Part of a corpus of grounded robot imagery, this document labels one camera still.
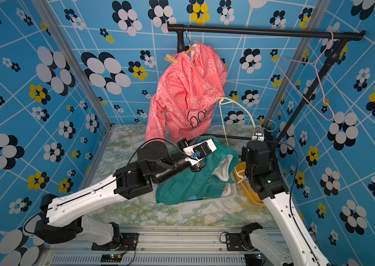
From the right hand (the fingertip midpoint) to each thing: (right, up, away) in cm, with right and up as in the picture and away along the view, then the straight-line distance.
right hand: (260, 143), depth 69 cm
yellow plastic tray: (+1, -26, +12) cm, 28 cm away
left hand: (-22, +3, -19) cm, 29 cm away
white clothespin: (-9, -13, -2) cm, 16 cm away
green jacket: (-20, -15, -4) cm, 25 cm away
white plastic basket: (-8, -27, +11) cm, 30 cm away
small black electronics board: (-64, -51, +4) cm, 82 cm away
